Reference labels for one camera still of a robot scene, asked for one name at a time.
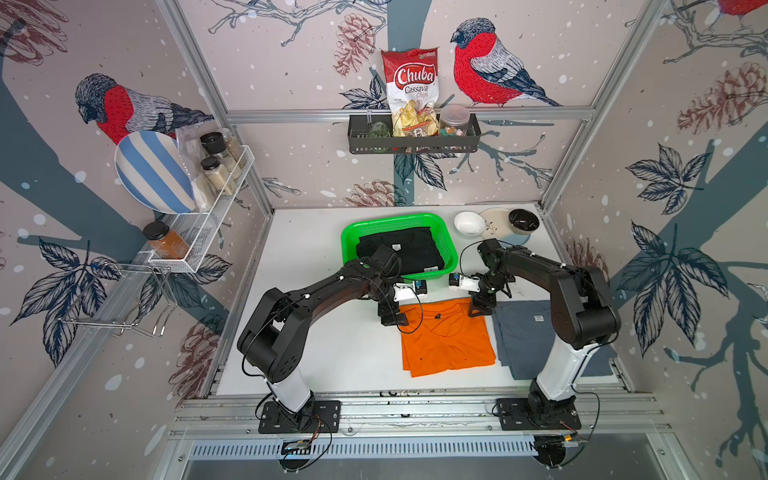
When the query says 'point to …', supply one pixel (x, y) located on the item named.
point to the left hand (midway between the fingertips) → (408, 299)
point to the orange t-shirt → (442, 336)
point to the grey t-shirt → (526, 340)
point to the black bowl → (523, 222)
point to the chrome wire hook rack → (136, 298)
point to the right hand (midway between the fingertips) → (473, 296)
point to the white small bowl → (469, 223)
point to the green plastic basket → (351, 234)
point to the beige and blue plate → (498, 226)
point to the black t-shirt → (415, 249)
